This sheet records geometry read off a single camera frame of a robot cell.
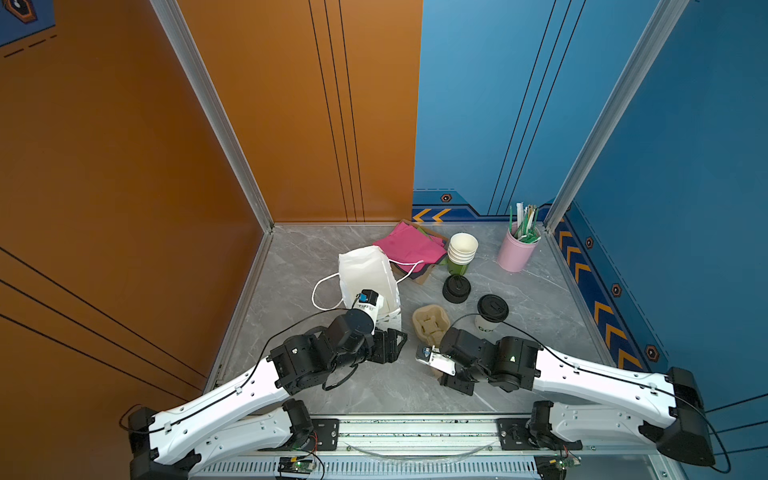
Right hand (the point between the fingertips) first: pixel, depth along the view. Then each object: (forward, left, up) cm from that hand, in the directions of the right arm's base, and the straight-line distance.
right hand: (440, 369), depth 73 cm
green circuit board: (-18, +36, -12) cm, 42 cm away
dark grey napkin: (+33, +4, -4) cm, 33 cm away
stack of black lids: (+28, -8, -6) cm, 30 cm away
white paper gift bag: (+24, +18, +10) cm, 31 cm away
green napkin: (+53, 0, -6) cm, 53 cm away
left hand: (+4, +10, +11) cm, 15 cm away
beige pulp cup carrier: (+17, +1, -8) cm, 19 cm away
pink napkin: (+47, +6, -7) cm, 48 cm away
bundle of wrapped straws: (+44, -32, +5) cm, 54 cm away
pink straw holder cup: (+40, -30, -3) cm, 50 cm away
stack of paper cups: (+35, -10, +4) cm, 37 cm away
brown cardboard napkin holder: (+32, +3, -7) cm, 33 cm away
